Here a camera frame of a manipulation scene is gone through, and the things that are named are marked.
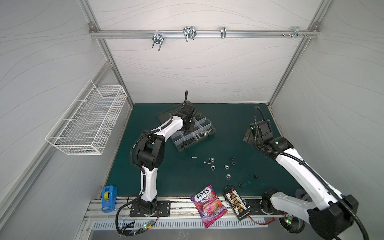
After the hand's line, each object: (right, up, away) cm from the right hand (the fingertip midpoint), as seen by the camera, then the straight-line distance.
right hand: (258, 132), depth 79 cm
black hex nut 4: (-9, -29, +1) cm, 30 cm away
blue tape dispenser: (-77, -33, -5) cm, 84 cm away
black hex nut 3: (+1, -25, +5) cm, 26 cm away
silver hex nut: (-23, -18, +12) cm, 32 cm away
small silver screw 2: (-27, -20, +11) cm, 35 cm away
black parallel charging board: (-13, -36, -5) cm, 38 cm away
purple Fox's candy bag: (-27, -36, -6) cm, 45 cm away
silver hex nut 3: (-15, -21, +8) cm, 28 cm away
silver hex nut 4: (-15, -26, +5) cm, 30 cm away
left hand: (-37, +3, +19) cm, 42 cm away
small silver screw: (-36, -17, +12) cm, 42 cm away
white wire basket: (-85, +3, -10) cm, 86 cm away
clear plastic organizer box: (-30, 0, +22) cm, 38 cm away
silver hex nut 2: (-23, -21, +8) cm, 33 cm away
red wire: (+4, -41, -8) cm, 42 cm away
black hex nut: (-11, -17, +12) cm, 24 cm away
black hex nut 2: (-11, -19, +10) cm, 24 cm away
